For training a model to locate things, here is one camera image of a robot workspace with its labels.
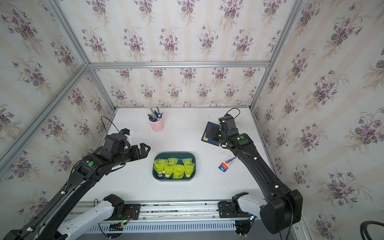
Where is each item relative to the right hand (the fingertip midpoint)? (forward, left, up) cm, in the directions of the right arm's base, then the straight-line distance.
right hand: (214, 133), depth 79 cm
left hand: (-12, +34, +1) cm, 36 cm away
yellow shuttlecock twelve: (-15, +14, -13) cm, 24 cm away
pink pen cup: (+15, +36, -13) cm, 41 cm away
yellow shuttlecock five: (-14, +30, -12) cm, 35 cm away
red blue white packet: (-9, -8, -20) cm, 23 cm away
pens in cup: (+21, +38, -10) cm, 45 cm away
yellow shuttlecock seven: (-9, +24, -16) cm, 30 cm away
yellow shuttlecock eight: (-9, +15, -16) cm, 24 cm away
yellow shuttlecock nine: (-15, +25, -13) cm, 32 cm away
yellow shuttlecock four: (-15, +20, -16) cm, 30 cm away
